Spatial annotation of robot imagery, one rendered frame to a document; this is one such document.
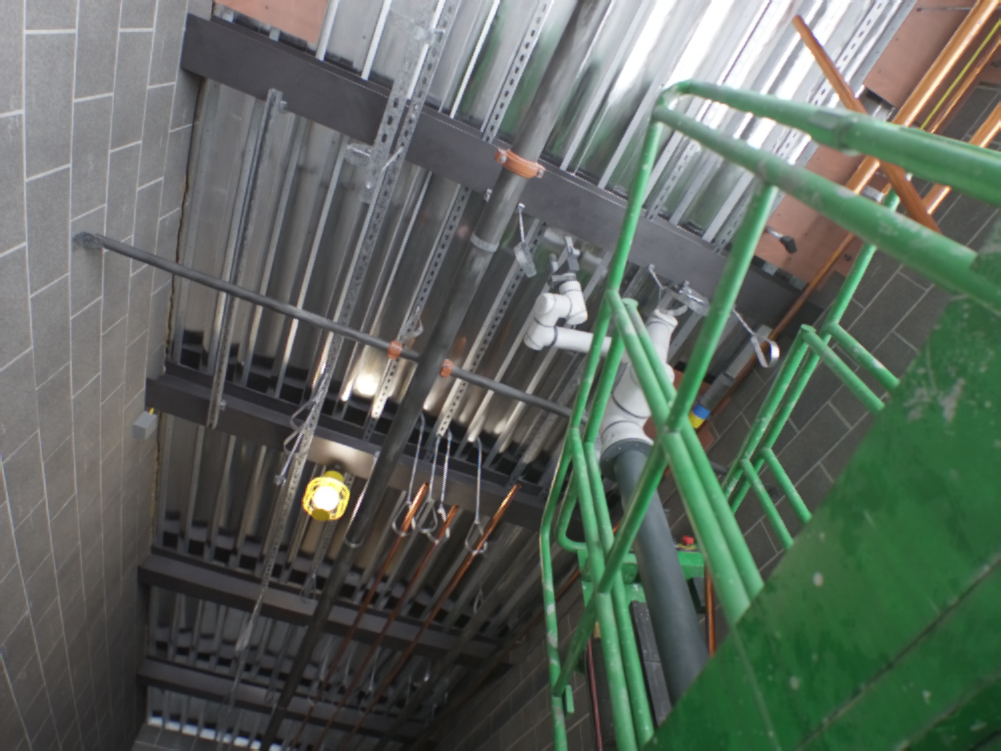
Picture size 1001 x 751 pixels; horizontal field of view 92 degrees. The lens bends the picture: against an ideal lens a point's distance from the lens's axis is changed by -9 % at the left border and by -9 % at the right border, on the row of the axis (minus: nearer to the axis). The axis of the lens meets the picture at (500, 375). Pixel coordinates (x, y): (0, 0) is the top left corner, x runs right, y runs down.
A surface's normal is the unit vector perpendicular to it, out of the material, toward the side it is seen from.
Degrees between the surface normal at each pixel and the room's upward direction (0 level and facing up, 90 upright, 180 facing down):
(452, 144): 180
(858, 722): 90
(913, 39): 180
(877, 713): 90
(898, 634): 90
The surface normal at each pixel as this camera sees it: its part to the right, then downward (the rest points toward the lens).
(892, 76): 0.00, 0.55
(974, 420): -0.99, -0.12
